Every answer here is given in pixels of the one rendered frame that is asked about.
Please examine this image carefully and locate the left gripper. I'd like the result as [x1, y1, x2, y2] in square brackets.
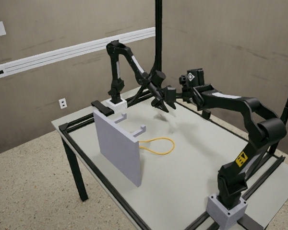
[165, 87, 192, 104]

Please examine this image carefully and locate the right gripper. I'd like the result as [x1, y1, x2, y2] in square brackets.
[151, 87, 176, 113]

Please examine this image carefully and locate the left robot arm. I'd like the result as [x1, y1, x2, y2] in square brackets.
[179, 69, 287, 211]

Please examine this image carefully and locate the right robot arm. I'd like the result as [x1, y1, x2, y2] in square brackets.
[106, 40, 166, 104]

